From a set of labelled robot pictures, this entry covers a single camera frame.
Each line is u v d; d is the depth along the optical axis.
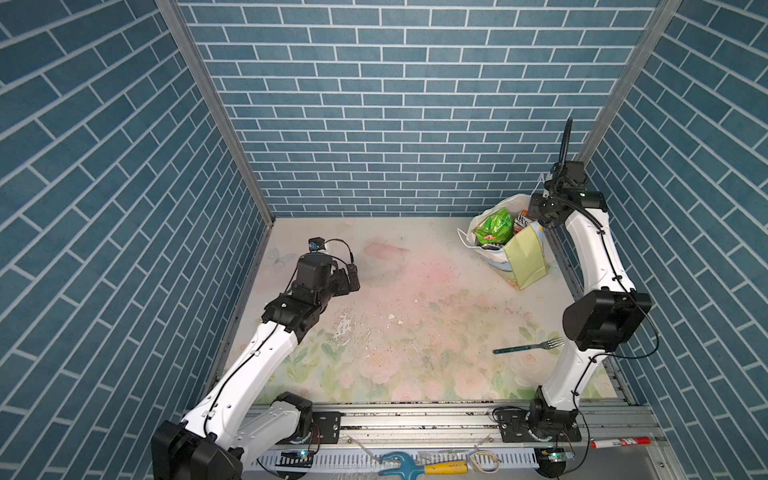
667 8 0.70
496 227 0.92
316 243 0.67
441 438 0.74
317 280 0.56
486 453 0.71
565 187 0.64
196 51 0.77
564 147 0.68
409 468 0.67
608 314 0.49
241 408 0.43
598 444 0.71
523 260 0.87
